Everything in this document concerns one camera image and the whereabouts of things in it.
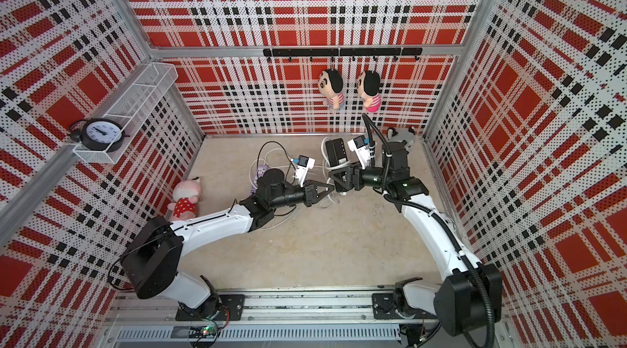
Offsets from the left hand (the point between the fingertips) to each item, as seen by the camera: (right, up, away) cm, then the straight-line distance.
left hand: (336, 187), depth 75 cm
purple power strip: (-32, +3, +30) cm, 44 cm away
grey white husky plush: (+29, +18, +19) cm, 39 cm away
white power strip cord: (-32, +9, +37) cm, 49 cm away
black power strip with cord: (0, +11, -7) cm, 13 cm away
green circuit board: (-38, -41, -5) cm, 56 cm away
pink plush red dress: (-59, -5, +21) cm, 63 cm away
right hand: (0, +4, -3) cm, 5 cm away
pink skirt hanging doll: (+13, +37, +19) cm, 43 cm away
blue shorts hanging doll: (-2, +37, +16) cm, 41 cm away
